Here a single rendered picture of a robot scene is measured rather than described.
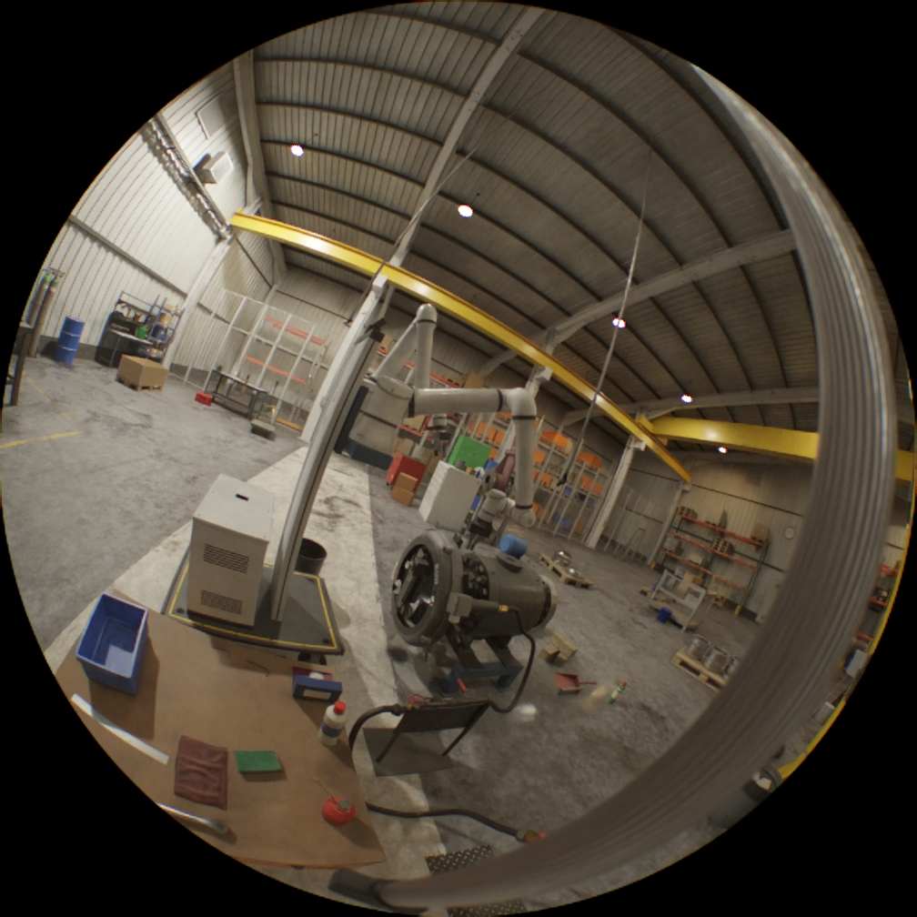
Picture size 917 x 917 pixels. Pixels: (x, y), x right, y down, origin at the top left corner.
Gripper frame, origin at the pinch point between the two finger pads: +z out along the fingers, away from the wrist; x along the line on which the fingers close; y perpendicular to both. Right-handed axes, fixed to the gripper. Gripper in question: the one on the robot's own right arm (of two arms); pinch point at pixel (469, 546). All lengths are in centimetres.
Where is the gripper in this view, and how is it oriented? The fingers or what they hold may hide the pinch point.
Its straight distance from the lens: 162.5
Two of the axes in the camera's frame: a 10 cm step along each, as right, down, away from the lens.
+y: -2.6, -2.2, 9.4
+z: -4.3, 9.0, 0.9
